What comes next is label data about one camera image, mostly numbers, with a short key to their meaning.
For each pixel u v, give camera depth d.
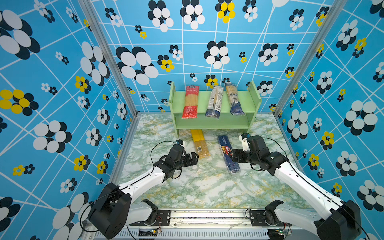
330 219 0.38
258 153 0.59
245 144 0.64
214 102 0.84
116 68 0.92
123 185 0.46
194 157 0.77
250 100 0.90
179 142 0.78
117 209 0.41
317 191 0.44
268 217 0.65
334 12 0.69
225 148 0.96
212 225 0.72
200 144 0.99
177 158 0.67
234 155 0.72
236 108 0.80
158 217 0.73
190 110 0.80
